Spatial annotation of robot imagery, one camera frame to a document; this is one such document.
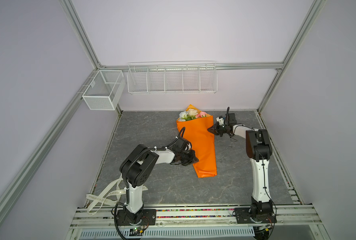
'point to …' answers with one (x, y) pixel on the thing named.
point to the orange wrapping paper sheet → (202, 141)
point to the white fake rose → (181, 115)
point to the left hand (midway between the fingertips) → (199, 162)
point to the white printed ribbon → (110, 194)
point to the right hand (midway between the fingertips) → (208, 130)
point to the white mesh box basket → (104, 91)
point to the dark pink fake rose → (201, 114)
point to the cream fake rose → (192, 112)
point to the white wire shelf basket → (172, 77)
